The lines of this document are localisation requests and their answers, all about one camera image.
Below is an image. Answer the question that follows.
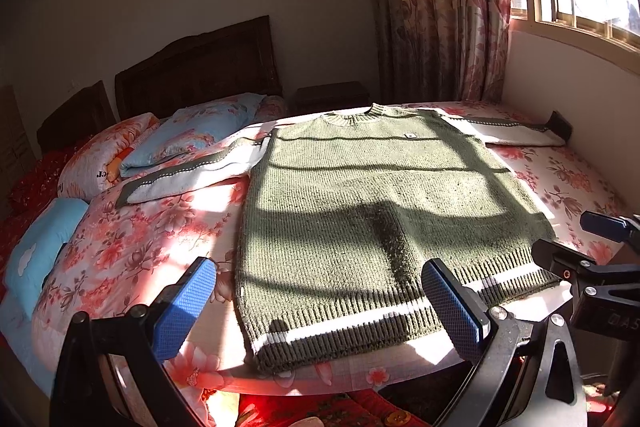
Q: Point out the green knitted sweater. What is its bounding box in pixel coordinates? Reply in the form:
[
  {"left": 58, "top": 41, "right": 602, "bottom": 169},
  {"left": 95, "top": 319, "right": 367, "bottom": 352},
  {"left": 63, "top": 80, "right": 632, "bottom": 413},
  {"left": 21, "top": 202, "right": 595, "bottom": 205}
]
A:
[{"left": 117, "top": 105, "right": 558, "bottom": 374}]

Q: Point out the floral pink bed sheet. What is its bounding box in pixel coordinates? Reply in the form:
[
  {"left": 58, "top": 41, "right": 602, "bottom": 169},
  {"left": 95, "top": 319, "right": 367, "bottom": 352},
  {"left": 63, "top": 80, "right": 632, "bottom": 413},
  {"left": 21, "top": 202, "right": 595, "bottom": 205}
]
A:
[{"left": 32, "top": 145, "right": 628, "bottom": 426}]

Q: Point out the light blue cloud pillow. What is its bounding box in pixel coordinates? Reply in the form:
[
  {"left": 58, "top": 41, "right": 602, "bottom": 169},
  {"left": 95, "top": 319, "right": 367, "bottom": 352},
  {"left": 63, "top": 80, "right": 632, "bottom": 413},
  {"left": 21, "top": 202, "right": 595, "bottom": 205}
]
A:
[{"left": 4, "top": 198, "right": 88, "bottom": 319}]

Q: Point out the pink cartoon pillow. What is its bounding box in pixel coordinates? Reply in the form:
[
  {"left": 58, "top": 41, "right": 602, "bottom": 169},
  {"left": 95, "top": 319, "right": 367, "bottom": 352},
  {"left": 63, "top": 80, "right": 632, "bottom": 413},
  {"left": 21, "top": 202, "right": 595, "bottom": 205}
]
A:
[{"left": 58, "top": 113, "right": 160, "bottom": 202}]

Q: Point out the red blanket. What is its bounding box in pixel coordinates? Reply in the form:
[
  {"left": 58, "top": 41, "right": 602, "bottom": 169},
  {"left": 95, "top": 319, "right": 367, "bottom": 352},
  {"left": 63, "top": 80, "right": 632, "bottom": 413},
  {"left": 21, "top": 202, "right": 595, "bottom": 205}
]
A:
[{"left": 1, "top": 146, "right": 77, "bottom": 272}]

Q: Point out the blue floral pillow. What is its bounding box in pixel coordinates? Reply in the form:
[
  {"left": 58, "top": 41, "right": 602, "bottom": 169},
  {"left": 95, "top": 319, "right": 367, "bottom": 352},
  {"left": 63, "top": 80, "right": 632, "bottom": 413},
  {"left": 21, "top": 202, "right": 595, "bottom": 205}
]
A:
[{"left": 119, "top": 93, "right": 265, "bottom": 179}]

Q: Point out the brown wooden board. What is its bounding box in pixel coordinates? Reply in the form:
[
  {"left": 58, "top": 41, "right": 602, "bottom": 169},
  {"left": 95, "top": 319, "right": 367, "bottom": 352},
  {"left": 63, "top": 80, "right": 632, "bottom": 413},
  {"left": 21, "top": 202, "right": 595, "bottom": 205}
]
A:
[{"left": 0, "top": 86, "right": 36, "bottom": 216}]

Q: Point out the smaller dark wooden headboard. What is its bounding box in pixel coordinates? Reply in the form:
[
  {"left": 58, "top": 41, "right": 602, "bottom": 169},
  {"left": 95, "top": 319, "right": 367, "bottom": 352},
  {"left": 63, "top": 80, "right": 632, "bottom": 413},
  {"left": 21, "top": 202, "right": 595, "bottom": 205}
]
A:
[{"left": 37, "top": 80, "right": 116, "bottom": 154}]

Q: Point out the dark wooden nightstand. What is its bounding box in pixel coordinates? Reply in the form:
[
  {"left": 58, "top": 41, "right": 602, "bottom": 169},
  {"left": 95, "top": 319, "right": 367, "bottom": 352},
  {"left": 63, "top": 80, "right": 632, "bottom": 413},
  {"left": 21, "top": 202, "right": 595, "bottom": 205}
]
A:
[{"left": 288, "top": 81, "right": 371, "bottom": 116}]

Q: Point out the floral pink curtain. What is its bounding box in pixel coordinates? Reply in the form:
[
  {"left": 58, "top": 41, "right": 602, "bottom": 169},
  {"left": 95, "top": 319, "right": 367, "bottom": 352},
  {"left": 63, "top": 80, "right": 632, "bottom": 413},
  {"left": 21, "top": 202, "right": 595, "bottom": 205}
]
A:
[{"left": 373, "top": 0, "right": 511, "bottom": 103}]

